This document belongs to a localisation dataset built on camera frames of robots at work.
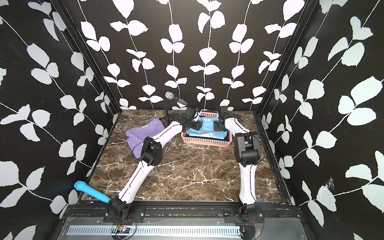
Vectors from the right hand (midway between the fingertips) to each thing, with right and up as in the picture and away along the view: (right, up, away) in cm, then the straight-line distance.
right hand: (217, 123), depth 106 cm
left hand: (-13, +2, +1) cm, 13 cm away
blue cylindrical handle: (-77, -35, -26) cm, 88 cm away
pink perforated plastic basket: (-18, -11, -8) cm, 22 cm away
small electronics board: (-51, -52, -35) cm, 81 cm away
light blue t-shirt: (-8, -4, -2) cm, 9 cm away
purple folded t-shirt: (-57, -9, -4) cm, 58 cm away
